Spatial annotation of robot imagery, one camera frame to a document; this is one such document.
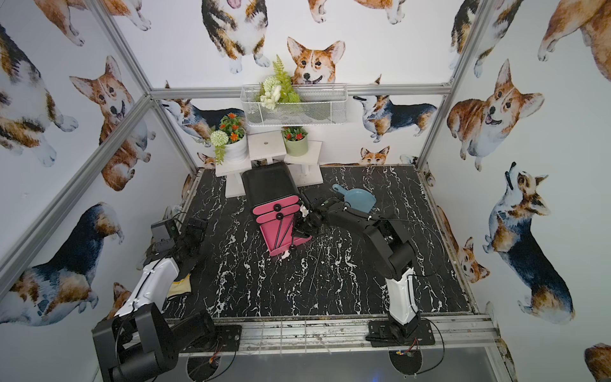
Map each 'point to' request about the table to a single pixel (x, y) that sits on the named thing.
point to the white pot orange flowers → (231, 147)
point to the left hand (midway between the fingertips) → (207, 222)
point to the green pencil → (278, 235)
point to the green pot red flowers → (296, 141)
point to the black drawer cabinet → (272, 192)
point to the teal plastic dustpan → (360, 200)
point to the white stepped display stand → (304, 158)
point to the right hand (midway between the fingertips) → (287, 234)
